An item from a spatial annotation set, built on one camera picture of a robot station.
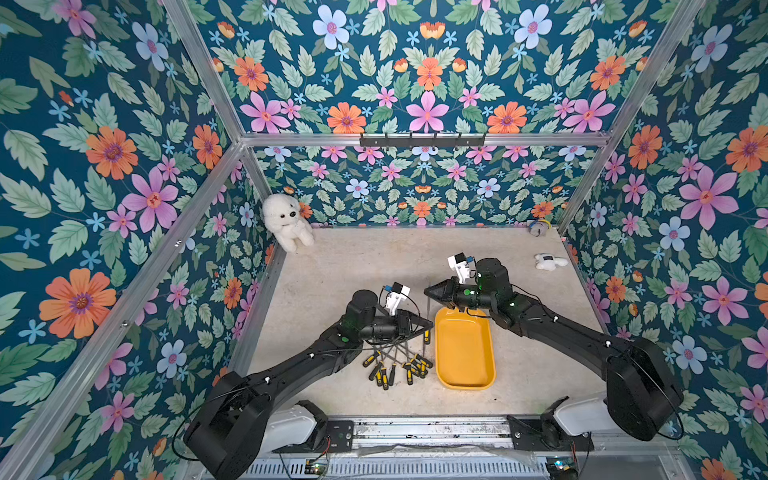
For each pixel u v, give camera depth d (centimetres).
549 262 105
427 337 72
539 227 114
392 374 84
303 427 62
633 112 85
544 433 66
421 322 73
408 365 84
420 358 84
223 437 41
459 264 76
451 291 69
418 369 84
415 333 69
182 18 69
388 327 68
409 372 82
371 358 86
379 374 83
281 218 101
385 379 82
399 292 73
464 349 88
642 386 42
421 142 93
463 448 73
